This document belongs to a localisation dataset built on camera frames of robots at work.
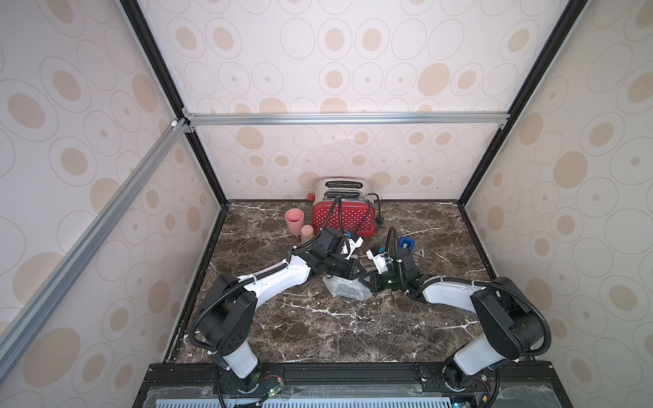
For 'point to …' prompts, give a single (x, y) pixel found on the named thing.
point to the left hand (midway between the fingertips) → (372, 273)
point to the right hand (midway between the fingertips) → (368, 277)
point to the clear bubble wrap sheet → (353, 289)
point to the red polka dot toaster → (344, 203)
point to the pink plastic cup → (294, 218)
